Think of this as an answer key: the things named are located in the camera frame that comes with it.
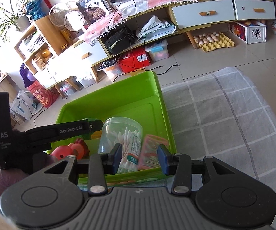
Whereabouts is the pink rubber pig toy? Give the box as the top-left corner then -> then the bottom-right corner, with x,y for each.
51,138 -> 90,160

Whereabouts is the small pink toy box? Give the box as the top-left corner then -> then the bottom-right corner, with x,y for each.
138,135 -> 169,170

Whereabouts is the clear cotton swab jar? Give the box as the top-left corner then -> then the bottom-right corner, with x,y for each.
98,117 -> 143,173

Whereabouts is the green plastic biscuit box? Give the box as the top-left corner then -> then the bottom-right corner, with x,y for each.
56,71 -> 176,187

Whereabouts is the gloved left hand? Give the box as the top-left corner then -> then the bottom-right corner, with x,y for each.
0,153 -> 59,204

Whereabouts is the red paper gift bag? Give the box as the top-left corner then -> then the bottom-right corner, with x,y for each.
27,80 -> 60,108

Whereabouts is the grey checked tablecloth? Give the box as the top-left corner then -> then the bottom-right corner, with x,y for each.
162,67 -> 276,228

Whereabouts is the wooden open shelf unit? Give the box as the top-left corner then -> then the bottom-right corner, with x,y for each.
14,15 -> 74,75

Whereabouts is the red cardboard box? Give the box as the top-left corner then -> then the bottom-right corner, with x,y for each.
117,46 -> 151,73

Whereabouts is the black bag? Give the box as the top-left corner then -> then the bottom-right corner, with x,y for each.
104,25 -> 136,55

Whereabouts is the white desk fan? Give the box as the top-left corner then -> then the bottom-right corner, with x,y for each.
64,10 -> 86,33

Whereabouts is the clear plastic storage bin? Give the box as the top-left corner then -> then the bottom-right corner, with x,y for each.
145,39 -> 169,62

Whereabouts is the framed lion picture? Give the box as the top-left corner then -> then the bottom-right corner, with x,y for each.
76,0 -> 112,25

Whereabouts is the potted green plant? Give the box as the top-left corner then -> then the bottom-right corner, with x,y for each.
0,0 -> 31,42

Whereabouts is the pink checked cabinet cloth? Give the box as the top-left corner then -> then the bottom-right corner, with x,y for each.
83,0 -> 198,44

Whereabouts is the yellow egg tray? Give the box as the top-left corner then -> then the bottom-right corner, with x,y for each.
194,32 -> 236,53

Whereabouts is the stack of folded papers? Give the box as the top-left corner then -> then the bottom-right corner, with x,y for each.
136,15 -> 176,40

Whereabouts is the white wooden tv cabinet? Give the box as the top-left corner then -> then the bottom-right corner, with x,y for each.
14,0 -> 276,96

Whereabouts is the white toy crate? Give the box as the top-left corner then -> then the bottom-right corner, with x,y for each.
229,21 -> 267,45

